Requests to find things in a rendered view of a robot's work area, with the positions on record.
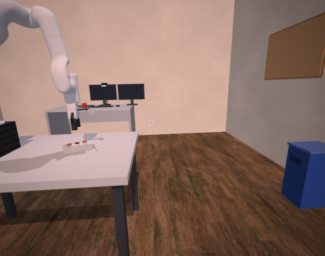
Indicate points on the white power strip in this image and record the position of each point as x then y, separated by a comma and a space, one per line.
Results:
78, 146

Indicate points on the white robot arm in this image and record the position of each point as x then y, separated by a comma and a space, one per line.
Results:
37, 16

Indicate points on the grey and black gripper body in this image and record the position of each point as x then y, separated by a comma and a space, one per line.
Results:
72, 107

